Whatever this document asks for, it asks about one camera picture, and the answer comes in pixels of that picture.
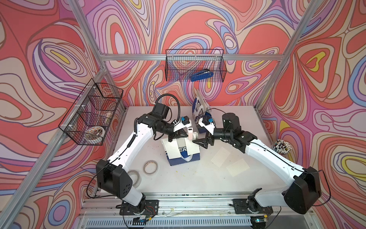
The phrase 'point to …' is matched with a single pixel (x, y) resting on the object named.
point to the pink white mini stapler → (190, 133)
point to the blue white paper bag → (200, 108)
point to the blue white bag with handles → (185, 157)
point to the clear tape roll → (135, 172)
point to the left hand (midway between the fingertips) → (187, 134)
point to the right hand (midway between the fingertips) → (196, 136)
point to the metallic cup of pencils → (281, 147)
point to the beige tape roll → (150, 167)
